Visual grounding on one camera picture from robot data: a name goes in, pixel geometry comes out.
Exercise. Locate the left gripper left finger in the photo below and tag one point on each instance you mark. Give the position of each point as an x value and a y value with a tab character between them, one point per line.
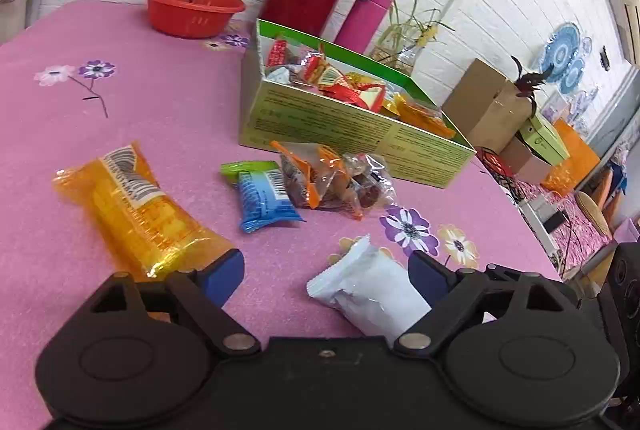
203	294

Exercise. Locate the orange fruit snack packet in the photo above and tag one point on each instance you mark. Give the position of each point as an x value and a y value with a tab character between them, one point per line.
425	118

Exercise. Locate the white foil snack packet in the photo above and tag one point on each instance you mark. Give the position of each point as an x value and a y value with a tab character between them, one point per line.
371	289

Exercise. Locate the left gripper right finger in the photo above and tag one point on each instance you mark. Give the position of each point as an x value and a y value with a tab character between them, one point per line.
454	298

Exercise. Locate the white power strip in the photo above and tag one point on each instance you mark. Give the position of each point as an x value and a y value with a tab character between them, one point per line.
536	211

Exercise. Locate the pink thermos bottle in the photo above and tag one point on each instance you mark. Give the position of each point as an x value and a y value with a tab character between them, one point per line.
361	23

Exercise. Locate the dark red leafy plant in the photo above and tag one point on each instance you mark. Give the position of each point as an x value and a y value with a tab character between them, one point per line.
528	83

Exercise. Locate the blue green snack packet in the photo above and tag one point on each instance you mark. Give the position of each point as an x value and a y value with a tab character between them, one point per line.
264	200

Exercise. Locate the green shoe box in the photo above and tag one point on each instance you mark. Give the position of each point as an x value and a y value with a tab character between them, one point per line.
543	139

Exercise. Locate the yellow orange snack packet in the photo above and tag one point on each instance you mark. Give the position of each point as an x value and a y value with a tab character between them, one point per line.
147	232

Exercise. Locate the blue decorative wall plates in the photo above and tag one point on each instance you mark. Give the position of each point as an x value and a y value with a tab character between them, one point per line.
563	58

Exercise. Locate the red cracker snack packet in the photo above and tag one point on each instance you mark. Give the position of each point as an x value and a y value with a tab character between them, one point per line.
358	90

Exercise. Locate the orange plastic bag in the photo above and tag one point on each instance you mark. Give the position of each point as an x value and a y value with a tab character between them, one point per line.
563	178

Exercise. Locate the brown cardboard box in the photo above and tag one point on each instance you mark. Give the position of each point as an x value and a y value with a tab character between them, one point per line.
486	108

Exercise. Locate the glass vase with plant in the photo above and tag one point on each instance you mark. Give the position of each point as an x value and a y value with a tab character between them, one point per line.
406	36

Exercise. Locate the green cardboard snack box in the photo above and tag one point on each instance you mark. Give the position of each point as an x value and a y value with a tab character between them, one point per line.
270	110

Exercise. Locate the red plastic basin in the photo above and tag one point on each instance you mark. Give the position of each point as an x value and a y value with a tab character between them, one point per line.
192	19

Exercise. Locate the orange label pastry packet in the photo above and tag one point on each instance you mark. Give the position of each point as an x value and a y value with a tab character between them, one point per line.
316	177

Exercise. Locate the clear packet dark candies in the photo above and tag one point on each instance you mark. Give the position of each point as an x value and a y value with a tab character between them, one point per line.
371	180

